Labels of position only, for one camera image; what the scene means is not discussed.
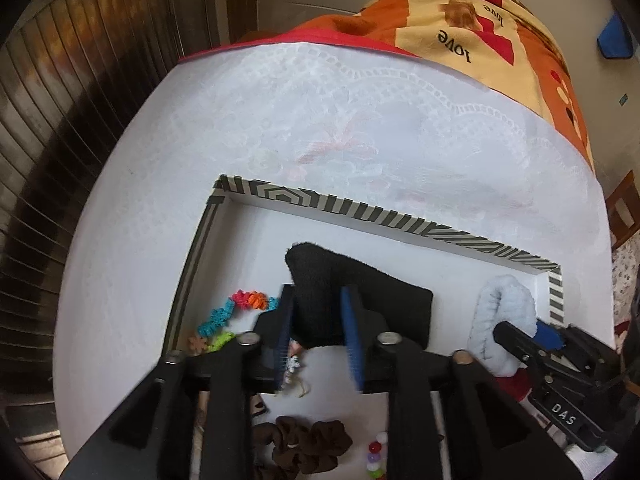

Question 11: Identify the black fuzzy headband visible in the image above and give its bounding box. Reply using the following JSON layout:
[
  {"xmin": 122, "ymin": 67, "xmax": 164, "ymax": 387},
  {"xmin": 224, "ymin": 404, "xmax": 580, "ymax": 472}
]
[{"xmin": 284, "ymin": 243, "xmax": 433, "ymax": 349}]

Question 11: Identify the white lace tablecloth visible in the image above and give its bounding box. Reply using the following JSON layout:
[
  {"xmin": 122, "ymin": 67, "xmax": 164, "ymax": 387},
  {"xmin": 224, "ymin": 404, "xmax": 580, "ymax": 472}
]
[{"xmin": 53, "ymin": 42, "xmax": 614, "ymax": 479}]

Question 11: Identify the blue grey hanging cloth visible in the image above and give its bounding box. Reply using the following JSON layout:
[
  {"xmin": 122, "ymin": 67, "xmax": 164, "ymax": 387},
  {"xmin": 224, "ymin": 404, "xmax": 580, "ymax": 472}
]
[{"xmin": 597, "ymin": 12, "xmax": 634, "ymax": 60}]

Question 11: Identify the brown fabric scrunchie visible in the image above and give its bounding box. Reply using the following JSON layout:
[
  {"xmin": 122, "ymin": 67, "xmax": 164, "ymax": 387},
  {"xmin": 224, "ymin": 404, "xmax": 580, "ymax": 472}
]
[{"xmin": 252, "ymin": 416, "xmax": 352, "ymax": 479}]

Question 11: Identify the orange patterned blanket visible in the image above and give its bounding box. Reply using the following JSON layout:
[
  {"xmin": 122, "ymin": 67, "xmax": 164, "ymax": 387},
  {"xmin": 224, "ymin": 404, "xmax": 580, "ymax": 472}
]
[{"xmin": 240, "ymin": 0, "xmax": 597, "ymax": 172}]

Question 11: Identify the floral white bedding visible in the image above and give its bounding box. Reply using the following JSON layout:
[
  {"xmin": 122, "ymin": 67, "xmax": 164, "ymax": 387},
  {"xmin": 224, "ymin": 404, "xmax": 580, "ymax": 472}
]
[{"xmin": 612, "ymin": 232, "xmax": 640, "ymax": 353}]

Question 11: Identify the beige leopard ribbon bow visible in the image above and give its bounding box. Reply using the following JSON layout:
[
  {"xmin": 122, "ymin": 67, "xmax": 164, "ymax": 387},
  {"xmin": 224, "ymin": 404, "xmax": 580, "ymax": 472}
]
[{"xmin": 199, "ymin": 353, "xmax": 314, "ymax": 436}]

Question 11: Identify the red velvet bow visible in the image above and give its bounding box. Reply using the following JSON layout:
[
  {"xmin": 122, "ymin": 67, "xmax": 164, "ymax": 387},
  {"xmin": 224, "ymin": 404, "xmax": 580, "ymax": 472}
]
[{"xmin": 496, "ymin": 367, "xmax": 532, "ymax": 402}]

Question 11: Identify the colourful flower bead bracelet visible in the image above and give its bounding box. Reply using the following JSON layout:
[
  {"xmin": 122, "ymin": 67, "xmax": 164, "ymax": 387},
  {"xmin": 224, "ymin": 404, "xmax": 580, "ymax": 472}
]
[{"xmin": 186, "ymin": 288, "xmax": 281, "ymax": 356}]

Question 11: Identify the multicolour round bead bracelet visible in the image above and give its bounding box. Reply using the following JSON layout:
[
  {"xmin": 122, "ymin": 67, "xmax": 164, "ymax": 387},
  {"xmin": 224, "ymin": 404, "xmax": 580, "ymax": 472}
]
[{"xmin": 361, "ymin": 429, "xmax": 391, "ymax": 480}]

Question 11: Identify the dark wooden slatted door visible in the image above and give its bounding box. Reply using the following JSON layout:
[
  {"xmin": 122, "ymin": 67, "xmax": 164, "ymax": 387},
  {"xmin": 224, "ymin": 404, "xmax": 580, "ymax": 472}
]
[{"xmin": 1, "ymin": 0, "xmax": 255, "ymax": 479}]

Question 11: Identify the white fluffy scrunchie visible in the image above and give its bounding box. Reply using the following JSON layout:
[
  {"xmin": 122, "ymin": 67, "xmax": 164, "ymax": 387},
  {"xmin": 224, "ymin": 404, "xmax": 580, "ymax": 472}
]
[{"xmin": 468, "ymin": 275, "xmax": 537, "ymax": 378}]

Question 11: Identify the striped cardboard tray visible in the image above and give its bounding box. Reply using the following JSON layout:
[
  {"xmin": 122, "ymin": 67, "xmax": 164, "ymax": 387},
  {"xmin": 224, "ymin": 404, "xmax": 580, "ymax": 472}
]
[{"xmin": 164, "ymin": 176, "xmax": 578, "ymax": 479}]

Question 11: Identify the brown wooden chair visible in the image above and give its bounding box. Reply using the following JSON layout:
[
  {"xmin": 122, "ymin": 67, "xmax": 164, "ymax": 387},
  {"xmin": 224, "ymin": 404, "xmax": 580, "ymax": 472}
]
[{"xmin": 605, "ymin": 170, "xmax": 640, "ymax": 250}]

